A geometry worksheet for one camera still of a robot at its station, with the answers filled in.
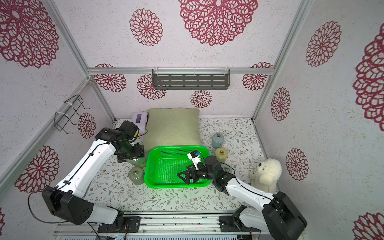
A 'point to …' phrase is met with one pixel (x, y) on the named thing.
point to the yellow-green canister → (140, 162)
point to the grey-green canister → (136, 174)
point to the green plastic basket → (162, 163)
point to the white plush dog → (266, 175)
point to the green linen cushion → (172, 127)
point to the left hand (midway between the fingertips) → (137, 158)
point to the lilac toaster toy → (140, 119)
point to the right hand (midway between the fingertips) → (181, 170)
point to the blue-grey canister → (217, 140)
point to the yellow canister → (221, 154)
